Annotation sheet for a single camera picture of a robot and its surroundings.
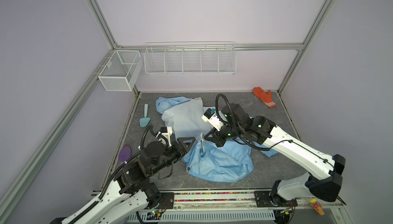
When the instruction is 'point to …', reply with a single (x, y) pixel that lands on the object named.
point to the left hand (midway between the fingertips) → (195, 144)
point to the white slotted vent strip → (252, 215)
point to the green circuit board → (153, 216)
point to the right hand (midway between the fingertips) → (205, 138)
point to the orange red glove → (265, 97)
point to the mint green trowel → (144, 121)
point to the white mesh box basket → (119, 72)
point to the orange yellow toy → (317, 205)
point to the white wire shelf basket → (190, 58)
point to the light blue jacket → (209, 160)
